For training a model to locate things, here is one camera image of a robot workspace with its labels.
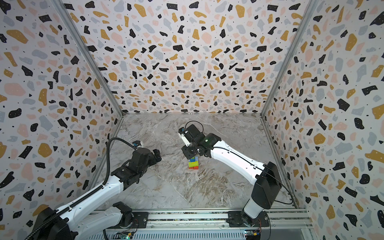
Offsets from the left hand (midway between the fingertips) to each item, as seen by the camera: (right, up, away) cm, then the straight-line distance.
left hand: (153, 151), depth 82 cm
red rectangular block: (+23, -11, +9) cm, 27 cm away
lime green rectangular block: (+21, -9, +8) cm, 24 cm away
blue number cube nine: (+22, -6, +5) cm, 24 cm away
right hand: (+17, +3, -5) cm, 18 cm away
